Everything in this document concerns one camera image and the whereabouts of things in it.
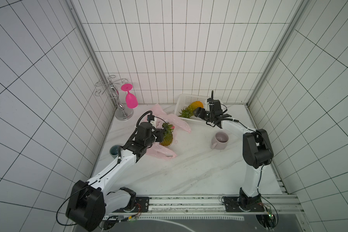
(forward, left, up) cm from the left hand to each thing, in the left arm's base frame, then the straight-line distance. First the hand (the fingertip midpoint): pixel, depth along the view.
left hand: (161, 132), depth 83 cm
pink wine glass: (+25, +22, 0) cm, 33 cm away
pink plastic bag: (+5, -10, +3) cm, 11 cm away
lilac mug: (-1, -36, -9) cm, 37 cm away
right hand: (+21, -24, -2) cm, 32 cm away
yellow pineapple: (+24, -18, -8) cm, 31 cm away
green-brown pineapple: (+1, -4, -5) cm, 6 cm away
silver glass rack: (+27, +35, -14) cm, 46 cm away
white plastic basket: (+38, -15, -10) cm, 42 cm away
